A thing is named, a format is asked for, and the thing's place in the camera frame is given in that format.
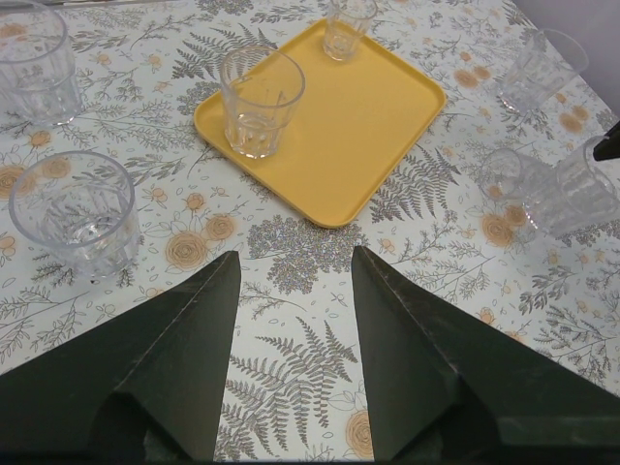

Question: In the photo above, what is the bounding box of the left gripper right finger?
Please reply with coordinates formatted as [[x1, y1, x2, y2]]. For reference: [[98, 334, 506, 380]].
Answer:
[[352, 246, 619, 464]]

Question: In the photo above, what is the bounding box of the yellow plastic tray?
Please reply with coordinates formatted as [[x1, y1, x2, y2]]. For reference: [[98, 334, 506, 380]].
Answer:
[[194, 20, 446, 229]]

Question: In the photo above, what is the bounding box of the floral patterned table mat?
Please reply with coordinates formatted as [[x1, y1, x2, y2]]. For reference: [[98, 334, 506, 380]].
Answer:
[[1, 1, 619, 460]]

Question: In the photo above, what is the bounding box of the small clear glass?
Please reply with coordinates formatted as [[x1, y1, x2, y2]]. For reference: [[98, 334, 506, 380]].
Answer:
[[323, 0, 378, 61]]

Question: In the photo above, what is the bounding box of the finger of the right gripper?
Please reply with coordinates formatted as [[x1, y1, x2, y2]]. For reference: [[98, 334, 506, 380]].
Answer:
[[593, 123, 620, 161]]

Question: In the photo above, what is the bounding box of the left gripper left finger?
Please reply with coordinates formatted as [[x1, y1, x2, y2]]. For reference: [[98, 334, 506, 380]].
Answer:
[[1, 252, 241, 464]]

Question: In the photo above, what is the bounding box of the clear glass left edge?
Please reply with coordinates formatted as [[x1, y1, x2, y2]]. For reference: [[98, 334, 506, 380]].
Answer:
[[1, 1, 83, 126]]

